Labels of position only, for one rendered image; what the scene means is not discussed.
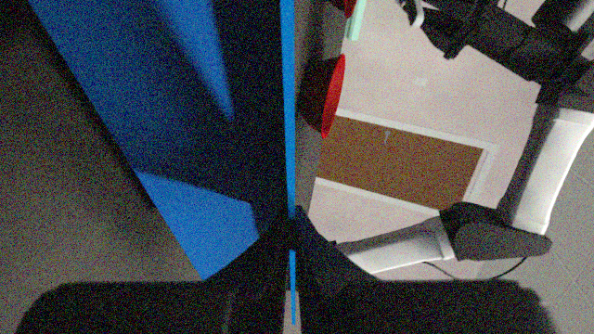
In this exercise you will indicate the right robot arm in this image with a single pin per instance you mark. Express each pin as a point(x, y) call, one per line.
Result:
point(563, 118)

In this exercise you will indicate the red bowl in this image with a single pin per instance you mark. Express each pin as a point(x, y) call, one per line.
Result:
point(344, 5)
point(321, 93)

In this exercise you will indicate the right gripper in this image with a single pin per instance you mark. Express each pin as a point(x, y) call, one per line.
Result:
point(495, 36)

